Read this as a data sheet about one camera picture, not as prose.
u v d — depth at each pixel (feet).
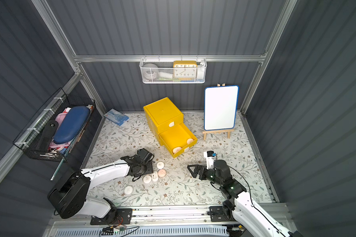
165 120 2.83
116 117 3.79
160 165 2.93
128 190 2.64
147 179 2.77
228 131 3.32
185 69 2.91
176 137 3.15
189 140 3.07
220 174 2.01
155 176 2.77
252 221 1.62
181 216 2.51
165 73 2.99
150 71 2.72
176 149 2.92
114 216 2.24
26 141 1.96
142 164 2.36
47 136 2.10
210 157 2.38
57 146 2.15
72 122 2.24
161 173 2.84
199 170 2.28
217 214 2.41
